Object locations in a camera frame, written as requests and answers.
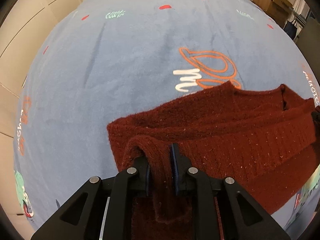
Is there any dark grey chair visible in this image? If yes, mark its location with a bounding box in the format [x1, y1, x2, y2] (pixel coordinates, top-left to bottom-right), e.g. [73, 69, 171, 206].
[299, 17, 320, 64]

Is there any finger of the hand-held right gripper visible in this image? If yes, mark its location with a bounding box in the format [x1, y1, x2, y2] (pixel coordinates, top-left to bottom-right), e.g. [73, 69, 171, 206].
[311, 110, 320, 142]

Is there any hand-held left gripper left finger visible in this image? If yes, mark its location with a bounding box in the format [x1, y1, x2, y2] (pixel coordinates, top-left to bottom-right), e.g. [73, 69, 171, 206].
[30, 156, 152, 240]

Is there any dark blue bag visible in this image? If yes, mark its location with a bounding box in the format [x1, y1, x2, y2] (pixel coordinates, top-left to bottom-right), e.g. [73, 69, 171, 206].
[283, 20, 305, 41]

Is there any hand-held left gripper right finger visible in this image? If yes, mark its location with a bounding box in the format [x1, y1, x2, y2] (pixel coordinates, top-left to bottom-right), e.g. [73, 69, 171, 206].
[169, 144, 286, 240]

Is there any wooden cabinet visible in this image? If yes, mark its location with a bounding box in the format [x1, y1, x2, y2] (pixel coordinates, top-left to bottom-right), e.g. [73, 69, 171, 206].
[250, 0, 293, 28]

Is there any blue printed blanket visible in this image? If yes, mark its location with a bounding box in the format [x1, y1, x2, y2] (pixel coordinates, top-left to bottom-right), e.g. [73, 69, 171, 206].
[12, 0, 320, 233]

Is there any white wardrobe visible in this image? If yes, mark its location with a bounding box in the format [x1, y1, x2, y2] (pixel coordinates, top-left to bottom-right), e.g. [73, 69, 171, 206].
[0, 0, 101, 217]

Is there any dark red knitted sweater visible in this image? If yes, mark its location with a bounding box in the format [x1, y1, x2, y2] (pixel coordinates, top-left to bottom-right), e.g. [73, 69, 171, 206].
[107, 81, 320, 240]

